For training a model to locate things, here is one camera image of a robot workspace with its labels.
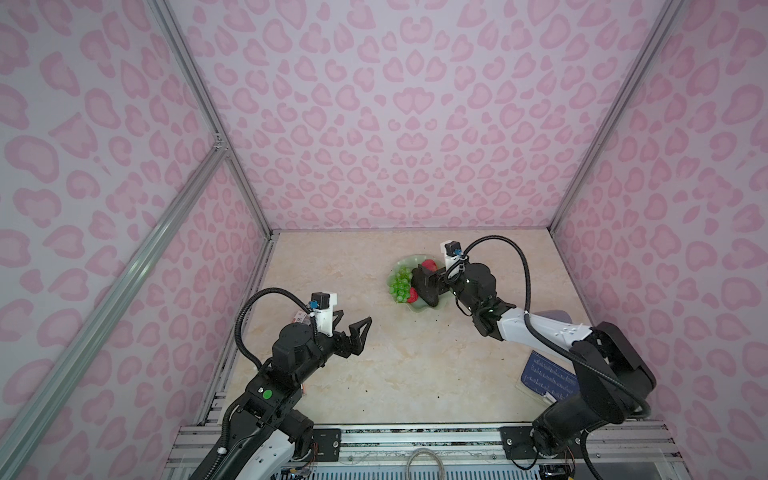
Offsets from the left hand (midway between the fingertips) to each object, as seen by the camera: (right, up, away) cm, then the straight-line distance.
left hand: (357, 312), depth 71 cm
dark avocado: (+17, +6, +7) cm, 20 cm away
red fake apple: (+15, +1, +25) cm, 29 cm away
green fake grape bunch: (+11, +4, +22) cm, 24 cm away
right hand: (+21, +13, +14) cm, 28 cm away
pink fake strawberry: (+21, +10, +29) cm, 37 cm away
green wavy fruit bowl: (+17, -3, +26) cm, 31 cm away
